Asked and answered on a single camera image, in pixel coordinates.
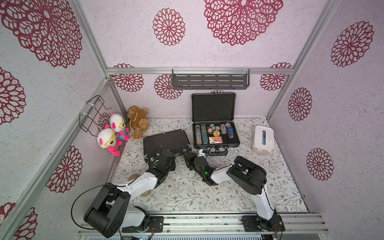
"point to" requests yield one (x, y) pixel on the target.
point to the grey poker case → (214, 127)
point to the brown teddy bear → (137, 120)
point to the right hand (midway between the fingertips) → (180, 151)
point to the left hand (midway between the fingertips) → (174, 152)
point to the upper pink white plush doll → (117, 124)
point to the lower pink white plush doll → (106, 139)
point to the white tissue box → (264, 140)
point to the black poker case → (176, 141)
